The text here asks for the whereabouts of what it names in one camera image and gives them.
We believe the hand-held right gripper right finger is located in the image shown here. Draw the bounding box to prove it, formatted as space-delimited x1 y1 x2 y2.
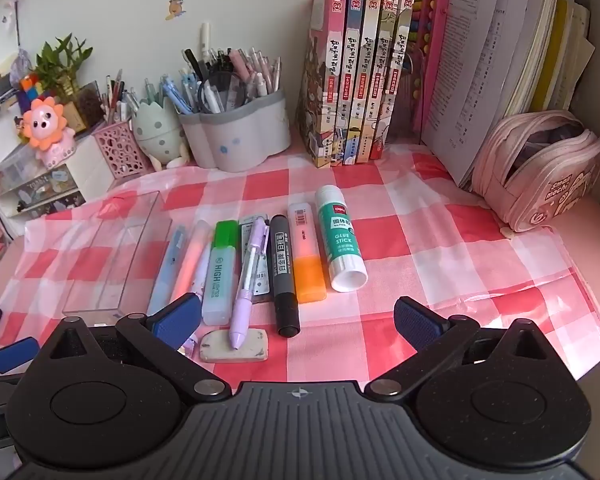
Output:
365 296 563 403

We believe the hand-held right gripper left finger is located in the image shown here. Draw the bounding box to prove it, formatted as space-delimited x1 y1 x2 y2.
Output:
40 294 233 403

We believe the light blue pen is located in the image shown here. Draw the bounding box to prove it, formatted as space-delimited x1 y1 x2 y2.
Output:
147 225 187 316

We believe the green highlighter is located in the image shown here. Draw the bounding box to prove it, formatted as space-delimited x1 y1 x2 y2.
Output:
201 220 238 326

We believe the purple mechanical pencil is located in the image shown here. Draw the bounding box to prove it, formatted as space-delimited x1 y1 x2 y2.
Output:
228 217 268 351

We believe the purple rocket pen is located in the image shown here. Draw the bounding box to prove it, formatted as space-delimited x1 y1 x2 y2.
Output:
172 220 216 361

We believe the clear plastic drawer tray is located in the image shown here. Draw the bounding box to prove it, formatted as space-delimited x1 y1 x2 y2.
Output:
62 191 173 328

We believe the white eraser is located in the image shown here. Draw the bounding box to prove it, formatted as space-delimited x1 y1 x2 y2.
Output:
199 328 271 363

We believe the pencil lead refill box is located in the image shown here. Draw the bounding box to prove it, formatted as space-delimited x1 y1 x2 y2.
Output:
237 214 272 303

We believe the black marker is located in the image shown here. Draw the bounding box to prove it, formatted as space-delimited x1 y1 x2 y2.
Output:
270 215 301 338

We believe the white green glue stick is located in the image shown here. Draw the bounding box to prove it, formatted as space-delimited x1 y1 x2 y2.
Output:
314 185 369 293

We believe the orange highlighter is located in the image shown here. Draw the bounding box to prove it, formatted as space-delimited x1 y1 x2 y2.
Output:
286 201 328 304

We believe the pink white checked tablecloth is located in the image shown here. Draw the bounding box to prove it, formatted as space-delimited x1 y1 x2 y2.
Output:
0 145 600 386

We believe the white desktop drawer organizer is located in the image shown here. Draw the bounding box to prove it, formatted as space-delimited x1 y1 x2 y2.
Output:
0 135 116 221

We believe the pink mesh pen holder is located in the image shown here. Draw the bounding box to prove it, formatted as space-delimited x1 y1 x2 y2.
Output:
92 117 153 181

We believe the green egg-shaped pen holder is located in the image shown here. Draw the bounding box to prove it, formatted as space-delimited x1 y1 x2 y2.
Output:
131 95 191 171

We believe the pink pencil case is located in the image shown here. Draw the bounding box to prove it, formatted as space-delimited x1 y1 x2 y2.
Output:
472 110 600 233

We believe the grey white cloud pen holder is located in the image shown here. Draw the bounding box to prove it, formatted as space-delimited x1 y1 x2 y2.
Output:
177 89 292 171

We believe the bunch of thin pens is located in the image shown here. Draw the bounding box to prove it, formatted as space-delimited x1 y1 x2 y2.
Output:
102 71 141 126

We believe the small bunch of blue pens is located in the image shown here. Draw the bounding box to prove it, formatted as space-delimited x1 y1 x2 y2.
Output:
144 74 193 116

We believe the black magnifying glass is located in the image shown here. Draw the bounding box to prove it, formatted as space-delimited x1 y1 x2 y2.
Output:
197 72 241 113

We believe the clear jar with brown filling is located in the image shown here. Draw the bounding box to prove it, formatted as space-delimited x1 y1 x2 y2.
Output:
62 80 106 133

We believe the pink lion toy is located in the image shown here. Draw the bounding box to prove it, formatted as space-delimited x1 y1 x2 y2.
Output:
17 97 78 170

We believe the cream spine comic book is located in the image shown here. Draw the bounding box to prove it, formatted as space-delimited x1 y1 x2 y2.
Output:
377 0 416 158

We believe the pink spine comic book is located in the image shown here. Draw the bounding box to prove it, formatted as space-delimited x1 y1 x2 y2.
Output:
296 0 350 168

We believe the large bunch of pens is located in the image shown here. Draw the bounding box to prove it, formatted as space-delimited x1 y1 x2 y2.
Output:
180 22 286 113

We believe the colourful puzzle cube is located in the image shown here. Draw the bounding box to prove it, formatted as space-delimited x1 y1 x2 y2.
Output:
17 72 43 106

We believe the stack of paper workbooks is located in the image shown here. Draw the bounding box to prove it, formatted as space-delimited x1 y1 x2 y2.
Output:
420 0 596 191

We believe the lucky bamboo plant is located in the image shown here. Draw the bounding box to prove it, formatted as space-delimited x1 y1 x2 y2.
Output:
32 34 93 96

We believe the pink abacus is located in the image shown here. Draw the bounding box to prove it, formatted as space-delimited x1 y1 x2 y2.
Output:
409 0 453 133

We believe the purple hanging flower ornament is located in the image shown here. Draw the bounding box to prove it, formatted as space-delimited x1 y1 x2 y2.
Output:
2 0 33 86

